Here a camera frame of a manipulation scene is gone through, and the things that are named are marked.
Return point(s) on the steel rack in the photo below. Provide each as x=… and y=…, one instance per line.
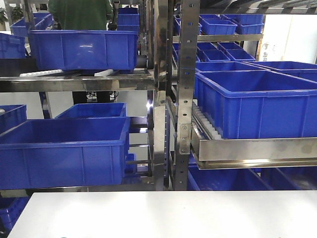
x=247, y=148
x=74, y=83

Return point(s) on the person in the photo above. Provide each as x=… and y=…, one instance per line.
x=81, y=15

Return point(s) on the row of small blue bins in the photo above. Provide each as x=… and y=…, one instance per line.
x=218, y=27

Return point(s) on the large blue plastic bin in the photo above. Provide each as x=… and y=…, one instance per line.
x=62, y=163
x=260, y=116
x=84, y=49

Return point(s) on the white roller track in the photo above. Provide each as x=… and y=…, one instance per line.
x=209, y=125
x=106, y=73
x=39, y=73

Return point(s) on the potted green plant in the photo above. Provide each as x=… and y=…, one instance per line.
x=3, y=16
x=17, y=12

